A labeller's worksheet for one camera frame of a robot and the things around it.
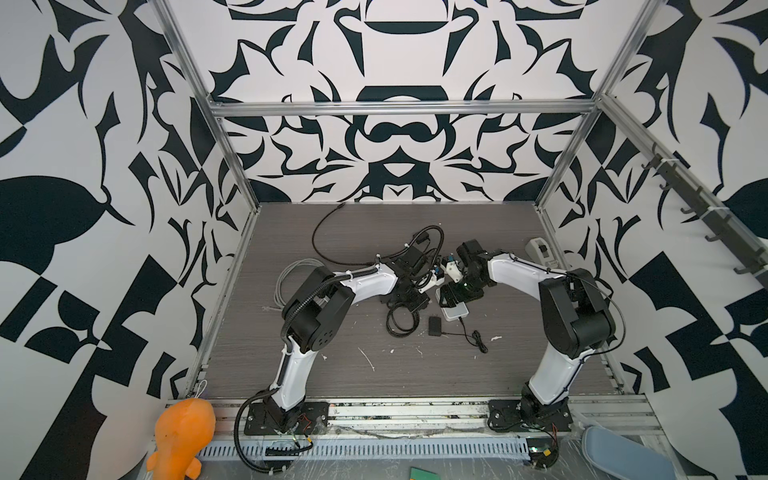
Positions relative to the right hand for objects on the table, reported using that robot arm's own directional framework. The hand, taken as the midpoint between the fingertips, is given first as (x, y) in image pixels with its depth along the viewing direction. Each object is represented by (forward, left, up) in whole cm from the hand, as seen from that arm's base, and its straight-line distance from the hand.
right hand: (452, 297), depth 94 cm
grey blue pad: (-40, -33, -1) cm, 52 cm away
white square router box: (-5, -1, +1) cm, 5 cm away
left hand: (0, +8, +1) cm, 8 cm away
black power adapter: (-9, +6, -1) cm, 11 cm away
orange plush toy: (-35, +65, +9) cm, 74 cm away
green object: (-43, +14, +1) cm, 45 cm away
